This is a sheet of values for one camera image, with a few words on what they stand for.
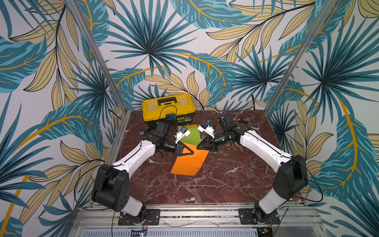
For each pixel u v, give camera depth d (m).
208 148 0.70
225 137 0.67
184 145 0.72
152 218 0.73
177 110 1.00
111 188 0.43
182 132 0.71
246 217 0.73
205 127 0.69
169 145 0.69
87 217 0.74
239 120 1.13
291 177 0.44
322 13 0.71
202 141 0.73
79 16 0.70
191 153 0.73
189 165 0.77
